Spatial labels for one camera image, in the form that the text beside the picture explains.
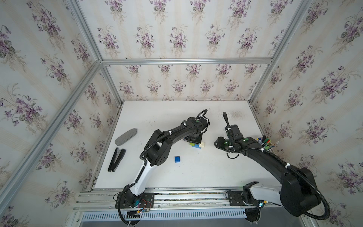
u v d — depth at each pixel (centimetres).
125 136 95
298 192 41
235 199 73
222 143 76
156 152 55
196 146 91
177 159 86
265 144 84
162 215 76
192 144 92
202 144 90
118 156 87
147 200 73
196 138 80
